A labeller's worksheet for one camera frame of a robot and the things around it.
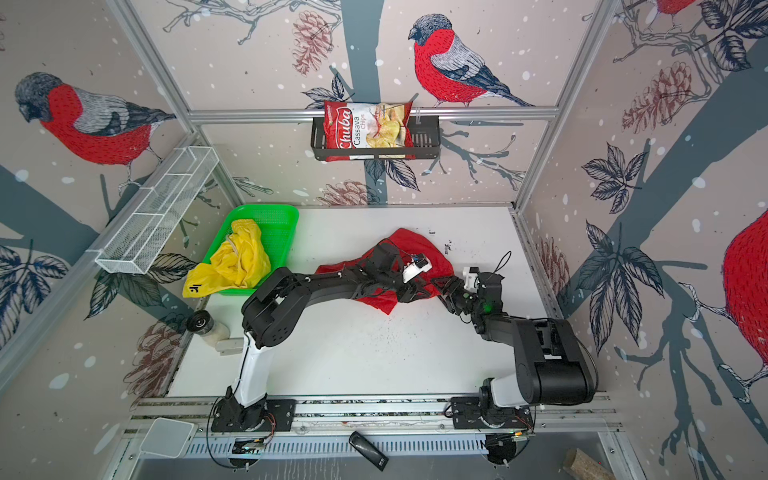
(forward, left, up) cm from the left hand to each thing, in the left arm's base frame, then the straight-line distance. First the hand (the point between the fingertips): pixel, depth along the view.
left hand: (426, 287), depth 88 cm
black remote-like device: (-39, +16, -5) cm, 42 cm away
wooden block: (-42, -31, -4) cm, 52 cm away
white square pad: (-36, +65, -9) cm, 75 cm away
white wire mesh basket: (0, +72, +21) cm, 75 cm away
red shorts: (+18, +5, -2) cm, 19 cm away
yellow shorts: (+9, +59, +1) cm, 59 cm away
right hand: (0, -1, -1) cm, 2 cm away
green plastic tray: (+32, +54, -7) cm, 64 cm away
